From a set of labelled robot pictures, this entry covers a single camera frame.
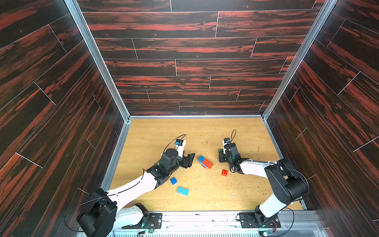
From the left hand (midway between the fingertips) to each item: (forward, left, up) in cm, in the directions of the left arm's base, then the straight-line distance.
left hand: (191, 153), depth 81 cm
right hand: (+10, -22, -13) cm, 28 cm away
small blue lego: (+3, -7, -11) cm, 13 cm away
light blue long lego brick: (0, -8, -13) cm, 15 cm away
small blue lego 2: (-10, +10, -15) cm, 21 cm away
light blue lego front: (-16, +4, -15) cm, 22 cm away
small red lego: (-5, -21, -14) cm, 26 cm away
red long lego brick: (0, -10, -10) cm, 14 cm away
